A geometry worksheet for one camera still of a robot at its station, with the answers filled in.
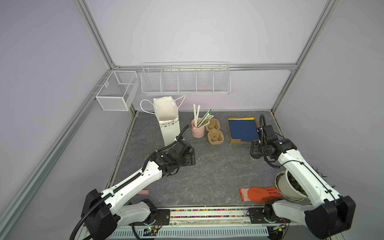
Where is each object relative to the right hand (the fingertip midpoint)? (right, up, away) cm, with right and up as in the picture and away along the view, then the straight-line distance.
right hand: (260, 148), depth 80 cm
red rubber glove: (-2, -24, -2) cm, 25 cm away
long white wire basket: (-43, +47, +28) cm, 69 cm away
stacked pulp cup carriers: (-22, +5, +22) cm, 32 cm away
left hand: (-39, -5, -2) cm, 40 cm away
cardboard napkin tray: (-9, +1, +21) cm, 23 cm away
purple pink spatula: (-63, -23, -1) cm, 67 cm away
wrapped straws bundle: (-31, +16, +16) cm, 38 cm away
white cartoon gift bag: (-56, +22, +22) cm, 63 cm away
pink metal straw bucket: (-34, +8, +20) cm, 40 cm away
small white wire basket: (-90, +37, +25) cm, 101 cm away
